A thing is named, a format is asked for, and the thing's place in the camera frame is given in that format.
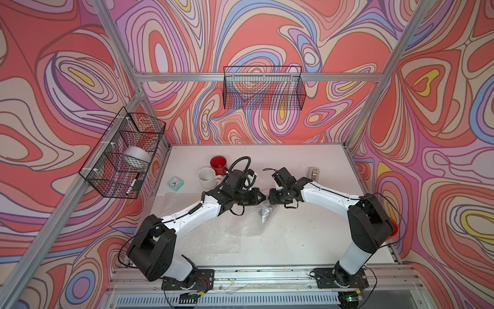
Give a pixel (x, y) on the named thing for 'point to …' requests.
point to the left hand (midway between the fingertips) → (268, 199)
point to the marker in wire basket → (130, 187)
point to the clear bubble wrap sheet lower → (190, 235)
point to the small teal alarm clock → (175, 183)
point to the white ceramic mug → (208, 179)
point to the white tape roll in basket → (137, 156)
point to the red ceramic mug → (219, 163)
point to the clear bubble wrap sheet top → (230, 226)
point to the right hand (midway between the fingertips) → (274, 203)
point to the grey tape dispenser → (313, 173)
